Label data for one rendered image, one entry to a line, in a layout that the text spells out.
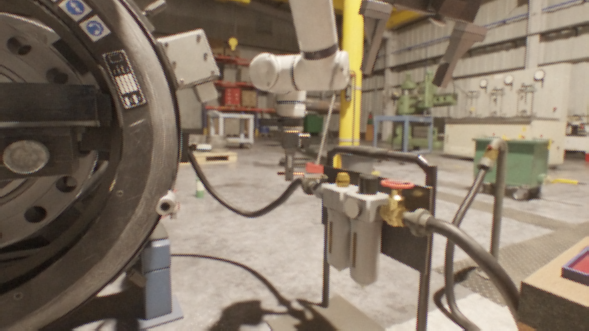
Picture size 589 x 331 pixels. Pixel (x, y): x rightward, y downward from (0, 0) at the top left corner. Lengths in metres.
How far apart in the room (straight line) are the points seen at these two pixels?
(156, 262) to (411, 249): 0.75
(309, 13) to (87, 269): 0.63
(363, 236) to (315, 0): 0.54
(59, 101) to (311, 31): 0.47
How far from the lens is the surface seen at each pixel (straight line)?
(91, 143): 0.73
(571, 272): 0.44
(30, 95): 0.60
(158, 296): 1.10
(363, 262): 0.78
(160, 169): 0.62
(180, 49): 0.67
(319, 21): 0.63
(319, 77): 0.67
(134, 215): 0.63
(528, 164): 3.19
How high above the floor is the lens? 0.63
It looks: 4 degrees down
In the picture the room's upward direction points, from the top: 1 degrees clockwise
